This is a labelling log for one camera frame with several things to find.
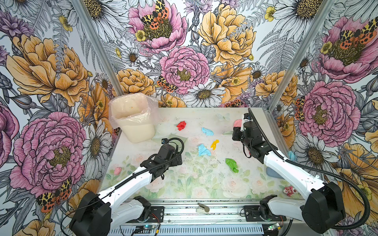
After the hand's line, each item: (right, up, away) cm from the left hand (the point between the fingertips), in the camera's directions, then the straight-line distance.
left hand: (172, 160), depth 86 cm
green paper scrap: (+36, -4, +5) cm, 36 cm away
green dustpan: (+5, +13, -14) cm, 20 cm away
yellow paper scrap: (+26, +6, +14) cm, 30 cm away
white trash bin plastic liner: (-19, +26, -3) cm, 33 cm away
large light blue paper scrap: (+18, +3, +12) cm, 22 cm away
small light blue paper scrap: (+22, +15, +22) cm, 35 cm away
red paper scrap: (+3, +19, +22) cm, 30 cm away
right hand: (+35, +16, -2) cm, 39 cm away
